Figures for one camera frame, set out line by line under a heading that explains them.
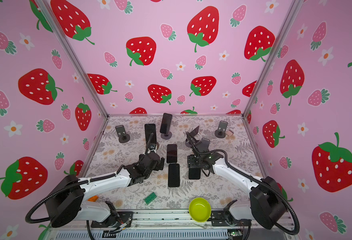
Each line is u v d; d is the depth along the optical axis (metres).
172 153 0.99
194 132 1.00
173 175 0.92
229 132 1.08
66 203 0.42
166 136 1.08
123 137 1.07
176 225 0.73
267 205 0.41
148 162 0.64
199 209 0.75
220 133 1.10
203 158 0.65
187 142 0.99
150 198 0.80
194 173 0.80
